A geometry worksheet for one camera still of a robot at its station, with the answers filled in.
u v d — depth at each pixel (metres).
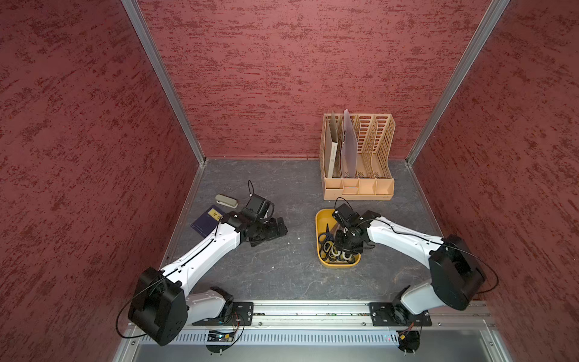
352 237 0.63
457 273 0.44
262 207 0.65
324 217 0.91
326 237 0.90
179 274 0.43
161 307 0.39
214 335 0.72
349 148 1.16
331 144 0.87
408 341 0.71
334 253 0.83
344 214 0.70
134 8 0.71
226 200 1.01
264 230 0.70
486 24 0.74
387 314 0.73
